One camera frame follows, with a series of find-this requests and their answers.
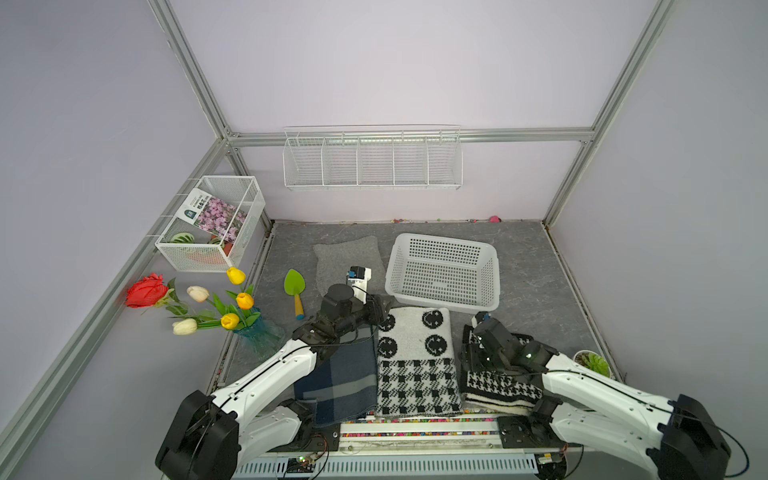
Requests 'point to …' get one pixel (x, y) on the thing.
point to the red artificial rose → (151, 291)
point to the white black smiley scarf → (416, 364)
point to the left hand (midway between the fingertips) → (389, 300)
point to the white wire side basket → (185, 246)
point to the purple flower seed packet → (210, 212)
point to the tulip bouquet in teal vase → (239, 311)
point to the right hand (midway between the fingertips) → (466, 352)
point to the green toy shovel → (294, 285)
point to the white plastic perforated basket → (425, 271)
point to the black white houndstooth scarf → (496, 392)
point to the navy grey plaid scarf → (343, 381)
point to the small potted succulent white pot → (593, 361)
